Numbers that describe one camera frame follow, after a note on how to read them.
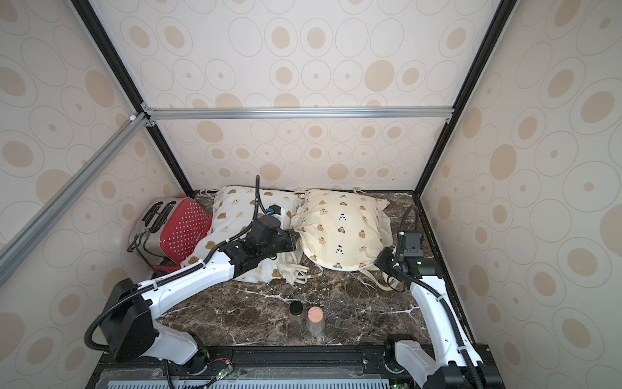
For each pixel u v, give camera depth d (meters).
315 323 0.73
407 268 0.55
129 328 0.41
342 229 0.87
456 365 0.39
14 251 0.51
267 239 0.61
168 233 0.84
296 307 0.74
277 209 0.73
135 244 0.82
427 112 0.89
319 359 0.75
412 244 0.60
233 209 0.99
